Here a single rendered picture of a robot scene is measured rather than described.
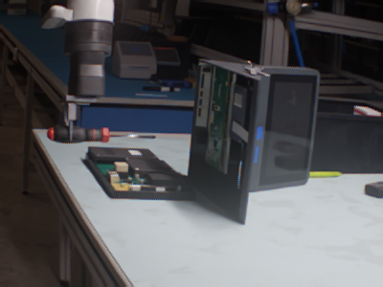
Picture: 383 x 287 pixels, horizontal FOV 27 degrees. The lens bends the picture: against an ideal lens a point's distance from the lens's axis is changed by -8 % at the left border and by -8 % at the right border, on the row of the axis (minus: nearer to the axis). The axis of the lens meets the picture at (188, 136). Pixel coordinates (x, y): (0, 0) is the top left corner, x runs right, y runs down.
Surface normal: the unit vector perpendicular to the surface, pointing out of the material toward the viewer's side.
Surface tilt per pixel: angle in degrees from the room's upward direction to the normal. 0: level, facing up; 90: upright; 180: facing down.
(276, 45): 90
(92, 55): 86
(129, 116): 90
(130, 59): 40
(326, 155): 90
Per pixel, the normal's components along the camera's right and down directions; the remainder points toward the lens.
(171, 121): 0.29, 0.20
